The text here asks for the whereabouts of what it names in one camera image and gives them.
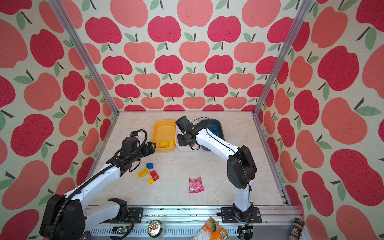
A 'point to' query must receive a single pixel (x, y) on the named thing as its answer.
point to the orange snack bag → (212, 231)
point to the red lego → (154, 175)
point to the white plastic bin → (179, 131)
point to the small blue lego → (149, 165)
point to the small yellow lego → (150, 181)
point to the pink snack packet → (195, 185)
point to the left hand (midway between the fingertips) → (153, 146)
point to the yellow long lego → (143, 172)
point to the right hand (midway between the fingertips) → (185, 140)
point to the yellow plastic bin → (164, 130)
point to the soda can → (156, 228)
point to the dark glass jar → (297, 229)
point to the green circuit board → (120, 230)
